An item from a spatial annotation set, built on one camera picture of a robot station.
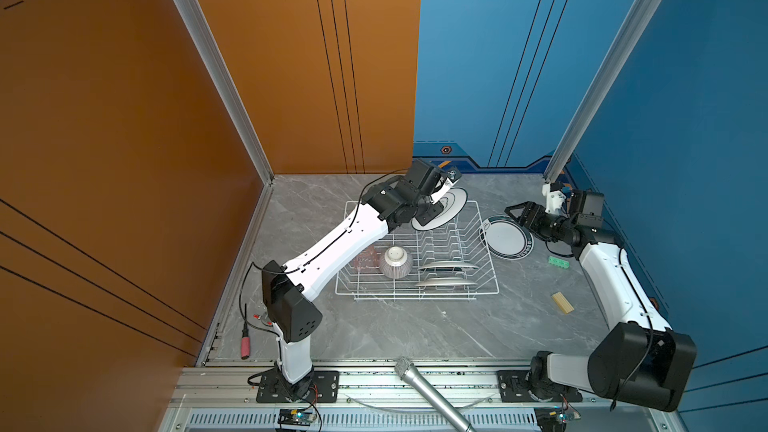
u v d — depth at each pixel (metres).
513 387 0.72
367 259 0.87
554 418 0.71
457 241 0.94
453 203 0.83
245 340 0.81
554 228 0.68
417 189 0.55
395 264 0.89
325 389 0.74
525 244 0.99
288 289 0.44
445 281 0.80
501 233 0.99
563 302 0.87
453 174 0.64
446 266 0.89
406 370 0.72
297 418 0.71
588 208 0.62
